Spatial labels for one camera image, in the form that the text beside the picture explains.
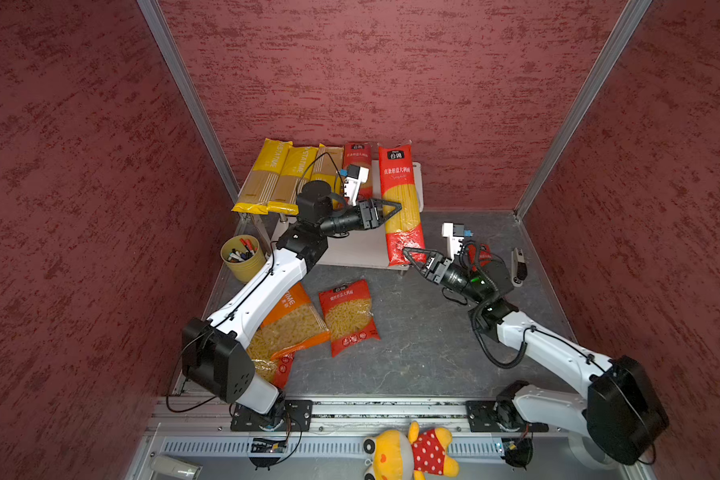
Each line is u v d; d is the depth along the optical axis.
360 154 0.85
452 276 0.63
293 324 0.87
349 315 0.87
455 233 0.64
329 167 0.82
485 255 1.05
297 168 0.81
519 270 1.02
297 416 0.75
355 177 0.63
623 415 0.40
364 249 0.92
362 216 0.60
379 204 0.68
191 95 0.86
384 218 0.64
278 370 0.79
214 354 0.41
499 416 0.68
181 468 0.64
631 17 0.72
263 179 0.77
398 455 0.63
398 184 0.67
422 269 0.64
